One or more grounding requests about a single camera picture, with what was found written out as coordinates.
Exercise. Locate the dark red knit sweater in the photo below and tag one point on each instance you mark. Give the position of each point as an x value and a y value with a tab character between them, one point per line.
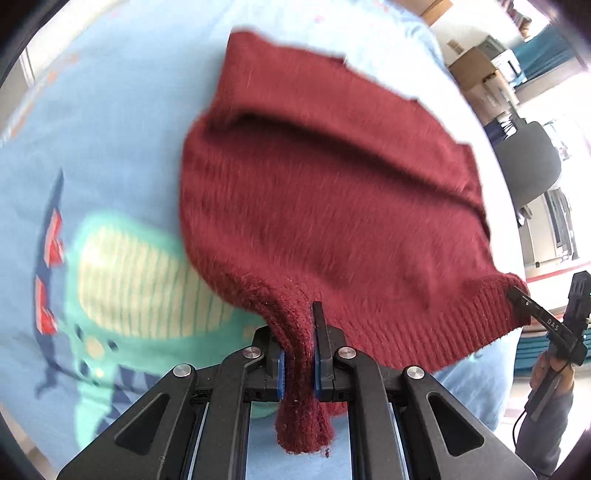
323	184

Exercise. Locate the person's right hand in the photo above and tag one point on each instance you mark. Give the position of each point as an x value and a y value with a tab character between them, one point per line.
539	371

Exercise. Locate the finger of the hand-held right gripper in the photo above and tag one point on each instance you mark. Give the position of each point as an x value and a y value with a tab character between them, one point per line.
540	316

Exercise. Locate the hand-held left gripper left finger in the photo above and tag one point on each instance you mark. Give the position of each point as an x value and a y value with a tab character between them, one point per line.
280	374

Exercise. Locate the teal curtain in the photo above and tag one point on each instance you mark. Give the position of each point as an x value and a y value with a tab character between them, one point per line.
547	55

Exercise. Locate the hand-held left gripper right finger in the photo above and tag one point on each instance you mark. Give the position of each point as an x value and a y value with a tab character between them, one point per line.
317	374

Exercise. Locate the blue printed bed sheet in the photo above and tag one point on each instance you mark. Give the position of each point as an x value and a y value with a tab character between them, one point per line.
115	138

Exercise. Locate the wooden drawer cabinet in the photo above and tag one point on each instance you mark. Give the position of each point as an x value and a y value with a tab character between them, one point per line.
471	69

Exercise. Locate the black chair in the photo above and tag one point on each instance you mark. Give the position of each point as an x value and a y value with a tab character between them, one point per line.
526	161

